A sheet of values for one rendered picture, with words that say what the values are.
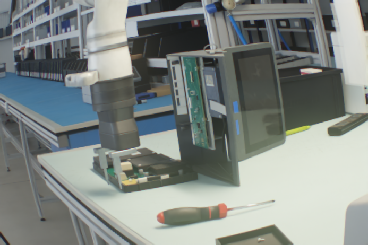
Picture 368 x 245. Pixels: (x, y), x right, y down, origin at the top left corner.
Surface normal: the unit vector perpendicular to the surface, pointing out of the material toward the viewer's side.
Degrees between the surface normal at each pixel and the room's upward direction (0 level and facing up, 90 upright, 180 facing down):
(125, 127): 70
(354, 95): 90
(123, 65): 90
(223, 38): 90
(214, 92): 90
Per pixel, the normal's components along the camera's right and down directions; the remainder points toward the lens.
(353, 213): -0.90, 0.18
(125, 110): 0.52, 0.24
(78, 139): 0.35, 0.08
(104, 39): 0.02, 0.14
